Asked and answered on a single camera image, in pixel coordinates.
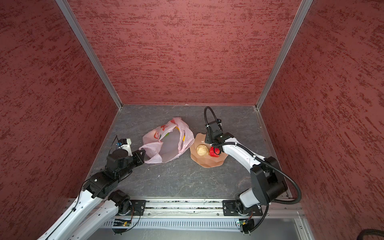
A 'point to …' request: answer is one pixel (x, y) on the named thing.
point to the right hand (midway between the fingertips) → (210, 140)
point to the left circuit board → (122, 222)
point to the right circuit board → (247, 225)
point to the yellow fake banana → (184, 137)
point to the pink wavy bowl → (205, 161)
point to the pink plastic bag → (167, 141)
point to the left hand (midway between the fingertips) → (146, 154)
